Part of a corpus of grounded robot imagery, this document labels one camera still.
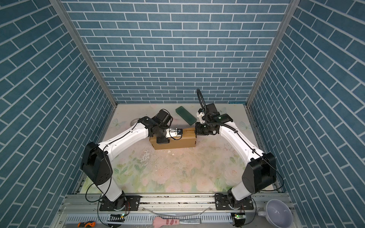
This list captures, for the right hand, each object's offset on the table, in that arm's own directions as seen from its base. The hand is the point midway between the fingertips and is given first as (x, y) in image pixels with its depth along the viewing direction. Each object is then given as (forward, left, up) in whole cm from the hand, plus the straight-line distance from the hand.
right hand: (193, 129), depth 82 cm
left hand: (-1, +16, -6) cm, 17 cm away
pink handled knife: (-43, +14, -16) cm, 48 cm away
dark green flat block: (+22, +5, -17) cm, 29 cm away
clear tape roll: (+14, +46, -15) cm, 51 cm away
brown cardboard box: (-2, +3, -9) cm, 10 cm away
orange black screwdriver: (-47, +46, -16) cm, 68 cm away
